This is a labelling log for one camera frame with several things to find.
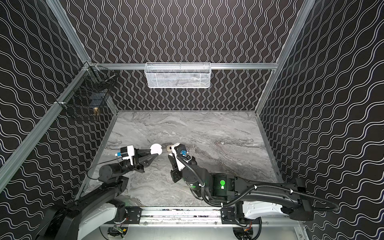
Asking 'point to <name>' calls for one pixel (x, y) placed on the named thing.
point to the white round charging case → (156, 148)
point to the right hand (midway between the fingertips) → (170, 156)
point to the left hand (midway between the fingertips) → (158, 154)
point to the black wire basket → (87, 96)
